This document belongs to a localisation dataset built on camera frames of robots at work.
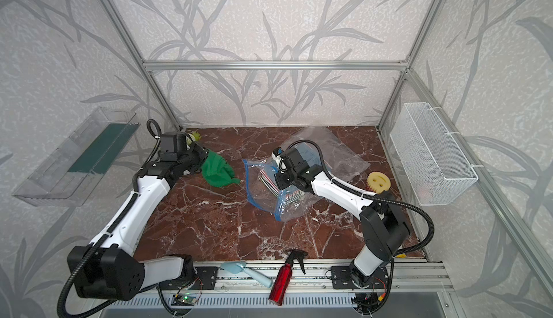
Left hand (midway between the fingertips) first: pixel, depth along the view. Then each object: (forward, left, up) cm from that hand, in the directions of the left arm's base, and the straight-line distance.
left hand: (209, 148), depth 80 cm
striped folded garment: (-1, -20, -22) cm, 30 cm away
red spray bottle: (-41, -27, -21) cm, 54 cm away
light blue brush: (-36, -11, -23) cm, 44 cm away
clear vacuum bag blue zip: (+11, -54, -22) cm, 60 cm away
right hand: (-4, -26, -11) cm, 28 cm away
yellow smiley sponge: (-2, -71, -21) cm, 74 cm away
